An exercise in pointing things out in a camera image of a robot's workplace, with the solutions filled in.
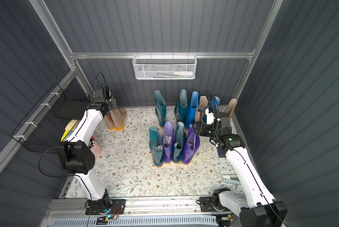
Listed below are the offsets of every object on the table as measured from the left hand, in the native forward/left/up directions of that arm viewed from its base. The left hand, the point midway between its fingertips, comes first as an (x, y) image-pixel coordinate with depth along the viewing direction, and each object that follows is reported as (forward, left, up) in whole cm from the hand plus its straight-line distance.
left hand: (110, 101), depth 88 cm
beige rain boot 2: (-1, -58, +1) cm, 58 cm away
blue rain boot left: (+2, -53, -5) cm, 53 cm away
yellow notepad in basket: (-20, +17, 0) cm, 26 cm away
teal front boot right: (-29, -43, -1) cm, 52 cm away
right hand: (-20, -53, +1) cm, 57 cm away
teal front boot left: (-29, -30, -5) cm, 42 cm away
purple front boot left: (-26, -36, -7) cm, 45 cm away
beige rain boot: (+2, 0, -17) cm, 17 cm away
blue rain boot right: (-1, -67, 0) cm, 67 cm away
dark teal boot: (-3, -31, -4) cm, 32 cm away
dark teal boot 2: (-3, -44, -4) cm, 45 cm away
